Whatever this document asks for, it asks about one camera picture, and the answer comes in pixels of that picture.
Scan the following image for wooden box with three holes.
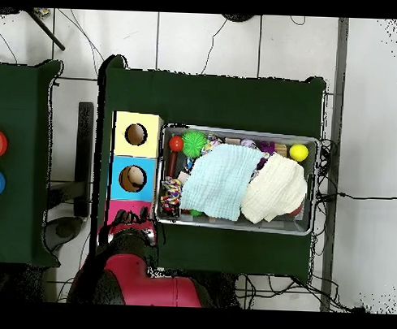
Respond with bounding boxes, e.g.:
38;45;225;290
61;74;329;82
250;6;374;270
104;110;165;227

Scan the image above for clear mesh bin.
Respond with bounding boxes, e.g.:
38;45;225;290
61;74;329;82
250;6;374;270
153;122;321;237

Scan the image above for grey stand foot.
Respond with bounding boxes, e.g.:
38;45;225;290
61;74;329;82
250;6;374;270
43;214;84;253

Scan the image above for black flat panel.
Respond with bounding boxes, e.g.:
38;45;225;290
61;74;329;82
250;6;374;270
72;101;95;219

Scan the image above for orange red ball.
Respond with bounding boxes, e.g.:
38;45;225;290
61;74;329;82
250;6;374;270
168;135;185;154

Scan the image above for light blue waffle cloth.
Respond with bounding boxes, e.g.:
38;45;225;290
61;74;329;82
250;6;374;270
179;141;264;223

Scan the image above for green spiky ball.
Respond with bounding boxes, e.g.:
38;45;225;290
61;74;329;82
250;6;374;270
180;130;209;159

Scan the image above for green cloth on side table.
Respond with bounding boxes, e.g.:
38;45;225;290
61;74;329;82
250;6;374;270
0;58;67;269

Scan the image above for cream waffle cloth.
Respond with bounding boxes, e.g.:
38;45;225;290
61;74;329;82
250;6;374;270
239;150;309;227

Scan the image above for dark green tablecloth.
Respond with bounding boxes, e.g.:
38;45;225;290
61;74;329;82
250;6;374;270
90;53;328;285

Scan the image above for purple monster toy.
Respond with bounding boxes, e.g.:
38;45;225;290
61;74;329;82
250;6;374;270
256;140;277;171

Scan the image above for yellow ball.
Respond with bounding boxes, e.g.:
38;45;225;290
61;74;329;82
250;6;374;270
288;142;309;163

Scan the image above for black rod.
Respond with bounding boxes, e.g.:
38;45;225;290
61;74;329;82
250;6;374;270
24;8;67;52

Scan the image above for black round object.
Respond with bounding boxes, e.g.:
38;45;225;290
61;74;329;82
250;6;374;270
221;13;257;24

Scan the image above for colourful rope toy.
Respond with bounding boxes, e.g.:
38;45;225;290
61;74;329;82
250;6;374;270
158;176;184;217

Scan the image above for black power cable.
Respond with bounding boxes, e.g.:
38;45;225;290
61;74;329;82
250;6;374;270
317;190;397;204

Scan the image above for grey metal rail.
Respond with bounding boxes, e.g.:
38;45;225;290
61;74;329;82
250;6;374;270
319;17;350;313

